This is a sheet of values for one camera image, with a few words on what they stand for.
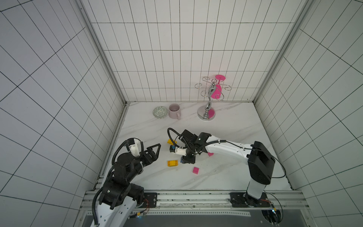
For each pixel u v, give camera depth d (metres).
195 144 0.61
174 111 1.04
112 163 0.48
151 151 0.60
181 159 0.75
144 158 0.59
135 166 0.57
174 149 0.71
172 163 0.85
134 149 0.61
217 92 0.90
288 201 0.73
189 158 0.72
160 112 1.10
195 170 0.83
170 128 0.67
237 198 0.73
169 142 0.70
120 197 0.47
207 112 1.11
